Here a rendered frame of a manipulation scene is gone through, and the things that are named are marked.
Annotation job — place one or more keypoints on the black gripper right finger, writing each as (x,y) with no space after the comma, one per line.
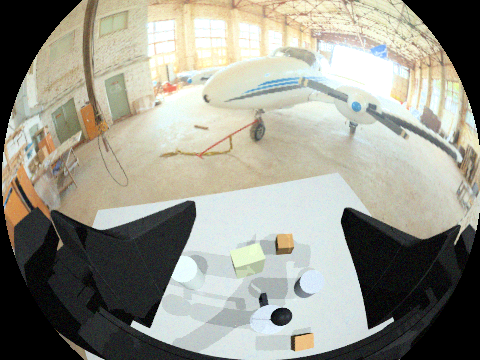
(389,263)

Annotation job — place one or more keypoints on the small orange block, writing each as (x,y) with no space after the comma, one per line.
(301,342)
(284,244)

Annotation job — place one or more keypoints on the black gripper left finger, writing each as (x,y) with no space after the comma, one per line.
(135,261)

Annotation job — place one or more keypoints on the grey cylinder with white top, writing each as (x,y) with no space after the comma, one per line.
(309,284)

